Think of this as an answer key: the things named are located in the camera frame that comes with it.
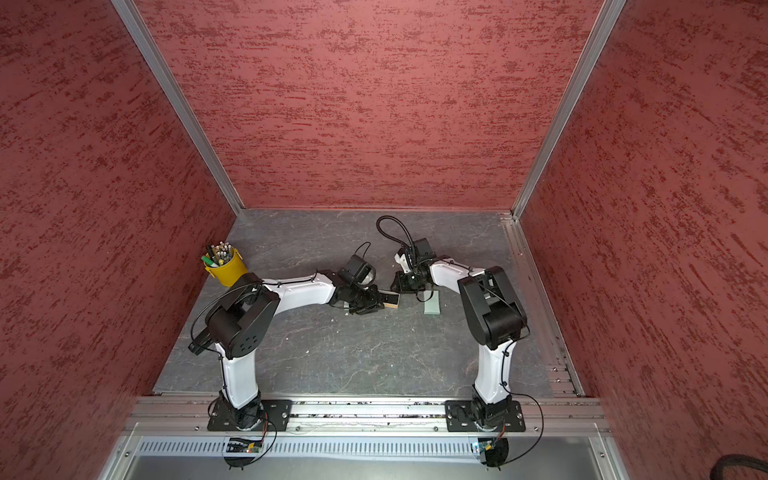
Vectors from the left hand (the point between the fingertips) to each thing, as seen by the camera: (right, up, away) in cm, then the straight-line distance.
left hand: (382, 312), depth 91 cm
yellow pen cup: (-49, +12, +1) cm, 51 cm away
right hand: (+4, +5, +5) cm, 8 cm away
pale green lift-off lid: (+16, +2, 0) cm, 16 cm away
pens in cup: (-50, +18, -4) cm, 53 cm away
